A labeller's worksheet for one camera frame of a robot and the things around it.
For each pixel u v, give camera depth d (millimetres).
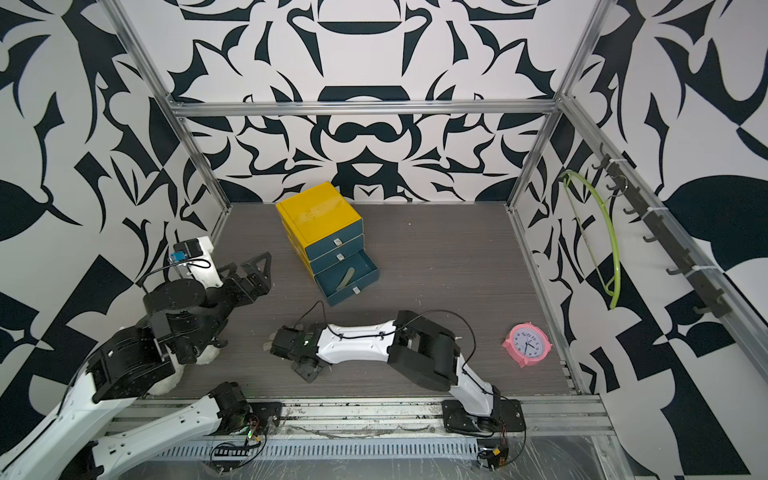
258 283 529
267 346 848
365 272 950
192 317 405
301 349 632
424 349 520
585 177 811
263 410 758
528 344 835
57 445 384
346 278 983
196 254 492
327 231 830
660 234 552
